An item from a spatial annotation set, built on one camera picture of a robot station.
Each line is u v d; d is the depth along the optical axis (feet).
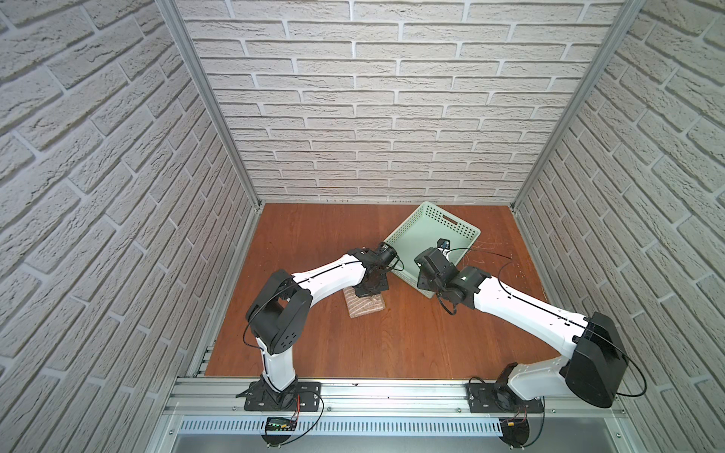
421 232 3.71
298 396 2.39
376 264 2.15
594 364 1.30
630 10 2.25
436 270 2.01
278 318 1.55
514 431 2.29
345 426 2.54
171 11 2.27
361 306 2.86
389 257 2.43
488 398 2.39
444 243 2.38
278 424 2.37
